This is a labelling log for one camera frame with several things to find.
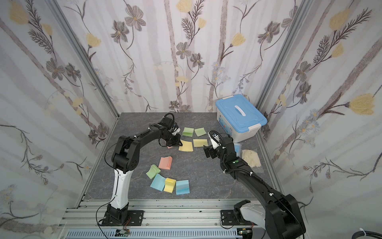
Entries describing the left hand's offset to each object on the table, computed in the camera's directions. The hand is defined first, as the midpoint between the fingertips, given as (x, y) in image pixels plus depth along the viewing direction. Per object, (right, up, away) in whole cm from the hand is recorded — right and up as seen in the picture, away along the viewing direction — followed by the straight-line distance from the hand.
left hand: (184, 142), depth 98 cm
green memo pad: (+2, +7, +10) cm, 12 cm away
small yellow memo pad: (-7, -23, -14) cm, 28 cm away
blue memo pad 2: (0, -24, -16) cm, 28 cm away
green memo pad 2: (-18, -16, -10) cm, 26 cm away
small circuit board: (-28, -41, -27) cm, 57 cm away
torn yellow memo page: (+11, -1, +9) cm, 14 cm away
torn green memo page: (+11, +7, +14) cm, 19 cm away
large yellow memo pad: (+2, -3, +3) cm, 5 cm away
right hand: (+19, +3, -16) cm, 25 cm away
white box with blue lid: (+37, +17, -2) cm, 41 cm away
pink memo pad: (-11, -12, -6) cm, 18 cm away
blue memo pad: (-14, -22, -14) cm, 29 cm away
